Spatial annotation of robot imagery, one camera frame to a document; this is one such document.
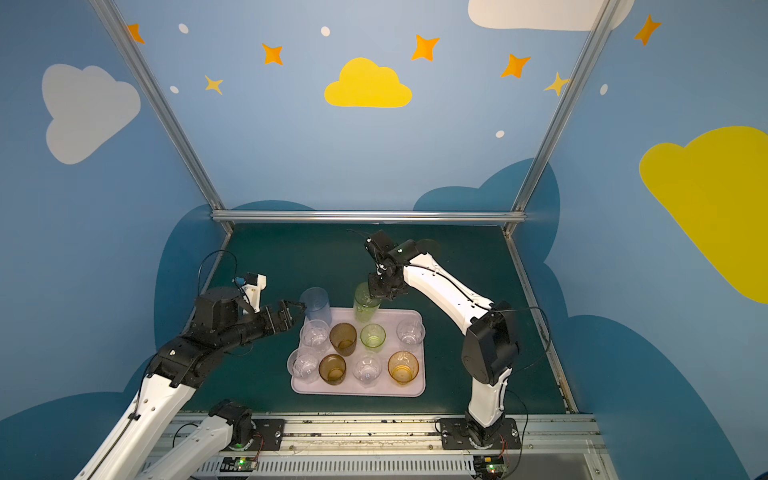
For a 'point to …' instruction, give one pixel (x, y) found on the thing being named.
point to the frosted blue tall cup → (316, 304)
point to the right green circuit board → (489, 466)
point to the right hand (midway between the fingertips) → (379, 291)
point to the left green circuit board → (238, 464)
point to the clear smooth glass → (409, 331)
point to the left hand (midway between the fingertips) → (297, 310)
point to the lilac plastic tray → (350, 357)
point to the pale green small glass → (372, 337)
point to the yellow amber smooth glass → (403, 367)
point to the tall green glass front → (366, 308)
